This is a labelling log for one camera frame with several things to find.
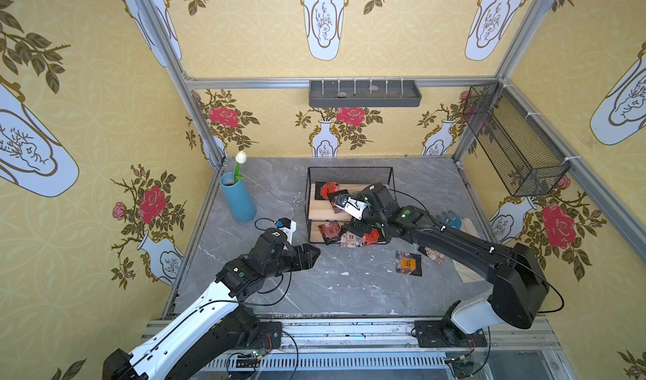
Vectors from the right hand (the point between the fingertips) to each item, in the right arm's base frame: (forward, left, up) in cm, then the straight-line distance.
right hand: (347, 212), depth 83 cm
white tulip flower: (+10, +35, +14) cm, 39 cm away
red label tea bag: (+10, +7, 0) cm, 12 cm away
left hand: (-15, +11, -1) cm, 18 cm away
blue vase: (+6, +39, -2) cm, 39 cm away
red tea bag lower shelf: (-2, -10, -14) cm, 17 cm away
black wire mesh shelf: (+4, +8, -14) cm, 17 cm away
